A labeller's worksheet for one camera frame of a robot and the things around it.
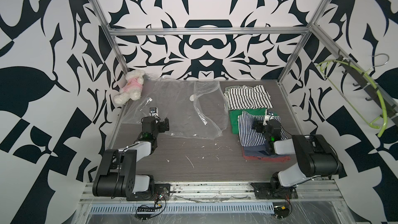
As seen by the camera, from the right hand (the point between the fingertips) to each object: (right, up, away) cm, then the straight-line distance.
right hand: (262, 116), depth 95 cm
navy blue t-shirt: (-7, -17, -12) cm, 22 cm away
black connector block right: (-1, -40, -23) cm, 46 cm away
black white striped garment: (-8, +12, +13) cm, 19 cm away
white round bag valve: (-42, +11, +5) cm, 44 cm away
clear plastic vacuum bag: (-41, +4, 0) cm, 41 cm away
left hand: (-63, 0, -2) cm, 63 cm away
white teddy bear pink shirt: (-82, +17, +9) cm, 85 cm away
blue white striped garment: (-11, -10, -10) cm, 18 cm away
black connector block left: (-63, -41, -24) cm, 78 cm away
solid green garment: (-16, +1, +4) cm, 17 cm away
